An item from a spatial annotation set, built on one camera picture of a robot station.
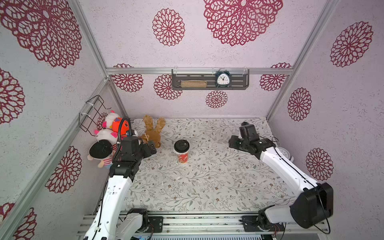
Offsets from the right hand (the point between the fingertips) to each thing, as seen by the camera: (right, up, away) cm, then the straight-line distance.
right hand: (231, 139), depth 83 cm
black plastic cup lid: (-28, -3, 0) cm, 28 cm away
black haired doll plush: (-68, -5, -7) cm, 68 cm away
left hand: (-45, -3, -6) cm, 46 cm away
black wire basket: (-73, +8, -8) cm, 74 cm away
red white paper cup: (-27, -11, +4) cm, 30 cm away
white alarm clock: (+38, -9, +12) cm, 41 cm away
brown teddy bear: (-49, +3, +20) cm, 53 cm away
